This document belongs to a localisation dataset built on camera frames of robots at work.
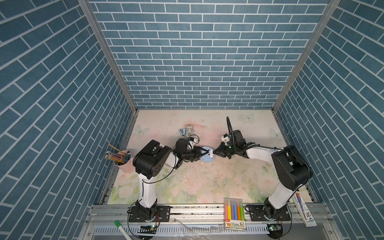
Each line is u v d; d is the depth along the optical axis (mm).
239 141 758
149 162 522
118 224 706
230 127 806
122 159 816
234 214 734
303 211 737
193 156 852
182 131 1050
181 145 790
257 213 735
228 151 808
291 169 478
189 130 1050
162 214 734
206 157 892
